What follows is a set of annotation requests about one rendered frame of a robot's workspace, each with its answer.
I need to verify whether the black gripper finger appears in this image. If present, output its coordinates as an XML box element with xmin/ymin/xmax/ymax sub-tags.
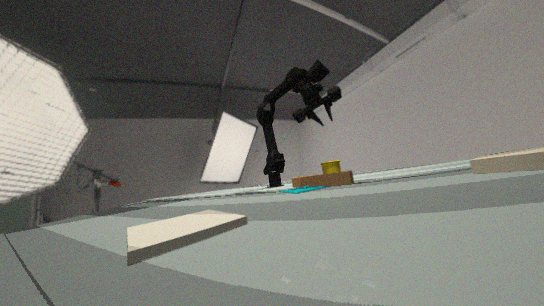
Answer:
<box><xmin>305</xmin><ymin>109</ymin><xmax>323</xmax><ymax>126</ymax></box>
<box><xmin>323</xmin><ymin>97</ymin><xmax>333</xmax><ymax>121</ymax></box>

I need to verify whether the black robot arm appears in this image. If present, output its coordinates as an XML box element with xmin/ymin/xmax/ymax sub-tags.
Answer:
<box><xmin>256</xmin><ymin>60</ymin><xmax>330</xmax><ymax>188</ymax></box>

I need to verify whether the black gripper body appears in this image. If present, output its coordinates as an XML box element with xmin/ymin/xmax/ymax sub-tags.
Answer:
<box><xmin>293</xmin><ymin>85</ymin><xmax>342</xmax><ymax>123</ymax></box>

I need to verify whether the brown rectangular block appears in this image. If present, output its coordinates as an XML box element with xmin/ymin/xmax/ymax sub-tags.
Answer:
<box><xmin>291</xmin><ymin>171</ymin><xmax>354</xmax><ymax>187</ymax></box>

